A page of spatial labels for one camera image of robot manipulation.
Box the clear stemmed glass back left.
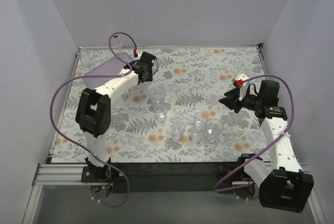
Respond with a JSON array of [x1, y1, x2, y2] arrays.
[[77, 47, 95, 72]]

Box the large clear tumbler right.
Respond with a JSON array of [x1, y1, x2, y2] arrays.
[[204, 119, 223, 141]]

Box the purple cable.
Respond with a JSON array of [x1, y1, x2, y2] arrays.
[[213, 75, 295, 201], [51, 32, 139, 207]]

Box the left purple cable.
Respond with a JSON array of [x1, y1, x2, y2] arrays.
[[51, 32, 139, 207]]

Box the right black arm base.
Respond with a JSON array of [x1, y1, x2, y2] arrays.
[[213, 163, 258, 201]]

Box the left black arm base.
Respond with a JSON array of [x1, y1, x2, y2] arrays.
[[80, 162, 127, 199]]

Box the floral patterned tablecloth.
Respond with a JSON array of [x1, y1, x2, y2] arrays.
[[52, 46, 277, 164]]

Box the small clear glass right back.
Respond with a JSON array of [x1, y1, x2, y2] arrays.
[[194, 112, 207, 128]]

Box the large clear tumbler centre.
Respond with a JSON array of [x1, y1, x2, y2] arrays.
[[149, 86, 166, 106]]

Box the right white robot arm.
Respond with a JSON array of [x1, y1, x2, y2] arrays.
[[219, 79, 314, 213]]

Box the large clear tumbler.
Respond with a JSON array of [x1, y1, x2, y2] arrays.
[[149, 86, 166, 106], [204, 119, 223, 141]]

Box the clear tumbler centre front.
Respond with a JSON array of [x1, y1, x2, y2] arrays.
[[172, 122, 186, 139]]

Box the clear champagne flute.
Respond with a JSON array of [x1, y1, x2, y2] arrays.
[[110, 28, 123, 53]]

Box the small clear glass centre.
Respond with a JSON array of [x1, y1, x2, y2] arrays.
[[154, 104, 168, 123]]

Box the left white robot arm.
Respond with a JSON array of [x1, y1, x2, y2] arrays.
[[75, 52, 157, 180]]

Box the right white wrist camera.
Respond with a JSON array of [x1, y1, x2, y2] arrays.
[[232, 73, 249, 101]]

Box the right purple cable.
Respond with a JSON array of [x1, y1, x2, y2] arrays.
[[213, 75, 295, 201]]

